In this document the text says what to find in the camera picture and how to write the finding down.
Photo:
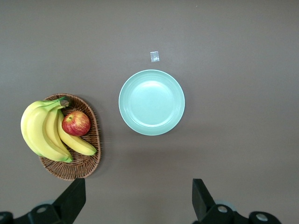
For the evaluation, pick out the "yellow banana bunch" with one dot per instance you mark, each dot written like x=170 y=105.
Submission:
x=35 y=130

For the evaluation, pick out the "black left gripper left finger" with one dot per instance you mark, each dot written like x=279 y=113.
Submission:
x=67 y=205

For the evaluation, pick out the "red yellow apple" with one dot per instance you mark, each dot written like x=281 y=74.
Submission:
x=76 y=123

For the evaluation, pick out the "brown wicker basket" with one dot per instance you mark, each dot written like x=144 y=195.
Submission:
x=70 y=168

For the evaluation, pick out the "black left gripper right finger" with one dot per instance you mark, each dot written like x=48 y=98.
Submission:
x=203 y=205

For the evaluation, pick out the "mint green round plate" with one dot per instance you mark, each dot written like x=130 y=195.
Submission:
x=151 y=102

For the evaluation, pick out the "small clear tape piece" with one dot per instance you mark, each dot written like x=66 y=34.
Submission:
x=154 y=56

